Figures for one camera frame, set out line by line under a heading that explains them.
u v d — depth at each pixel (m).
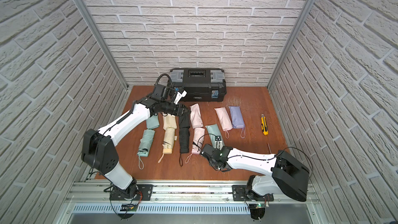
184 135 0.90
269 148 0.89
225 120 0.97
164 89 0.67
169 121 0.99
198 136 0.91
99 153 0.45
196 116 1.00
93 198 0.73
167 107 0.71
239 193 0.74
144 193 0.74
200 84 1.00
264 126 0.97
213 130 0.94
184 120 0.97
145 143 0.85
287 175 0.42
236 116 1.00
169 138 0.89
